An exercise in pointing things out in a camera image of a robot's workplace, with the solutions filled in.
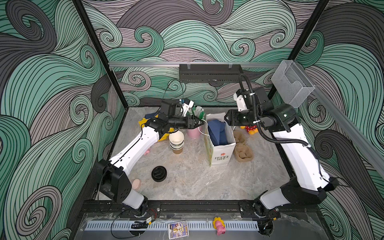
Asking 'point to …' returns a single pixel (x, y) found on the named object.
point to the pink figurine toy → (219, 224)
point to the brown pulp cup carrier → (243, 152)
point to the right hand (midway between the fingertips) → (230, 117)
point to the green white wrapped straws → (198, 111)
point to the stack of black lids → (159, 174)
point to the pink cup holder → (193, 133)
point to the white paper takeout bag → (219, 155)
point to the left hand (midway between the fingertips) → (202, 122)
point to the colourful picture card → (178, 229)
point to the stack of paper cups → (176, 141)
